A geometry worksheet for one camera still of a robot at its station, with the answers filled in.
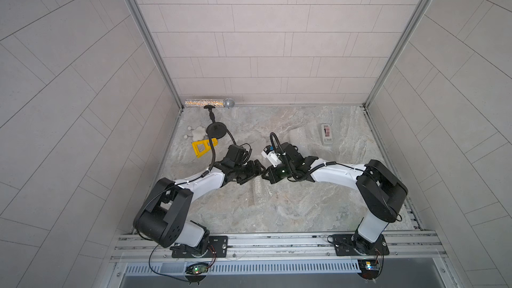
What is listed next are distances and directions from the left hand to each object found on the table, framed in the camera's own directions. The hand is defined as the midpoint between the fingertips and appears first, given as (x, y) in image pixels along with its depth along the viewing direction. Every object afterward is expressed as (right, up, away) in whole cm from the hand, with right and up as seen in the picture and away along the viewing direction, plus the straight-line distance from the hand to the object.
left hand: (263, 171), depth 87 cm
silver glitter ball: (-16, +30, +1) cm, 34 cm away
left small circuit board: (-22, -26, -22) cm, 40 cm away
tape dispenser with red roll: (+32, +16, +13) cm, 38 cm away
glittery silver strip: (-28, +31, +2) cm, 41 cm away
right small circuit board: (+37, -29, -19) cm, 50 cm away
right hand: (0, -1, -3) cm, 4 cm away
